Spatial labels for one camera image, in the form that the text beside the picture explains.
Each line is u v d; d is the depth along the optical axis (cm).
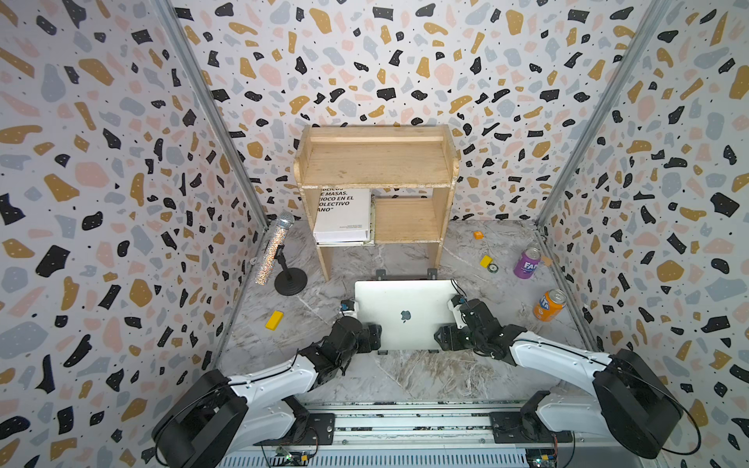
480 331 70
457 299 82
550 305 88
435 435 73
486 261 109
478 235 117
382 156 80
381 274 86
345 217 84
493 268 107
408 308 85
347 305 78
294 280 101
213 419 41
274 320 93
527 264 98
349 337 66
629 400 42
